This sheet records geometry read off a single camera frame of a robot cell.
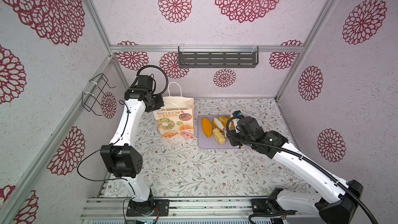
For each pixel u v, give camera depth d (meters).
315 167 0.43
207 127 1.00
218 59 1.00
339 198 0.39
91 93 0.74
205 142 0.96
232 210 0.74
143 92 0.57
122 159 0.46
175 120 0.85
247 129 0.55
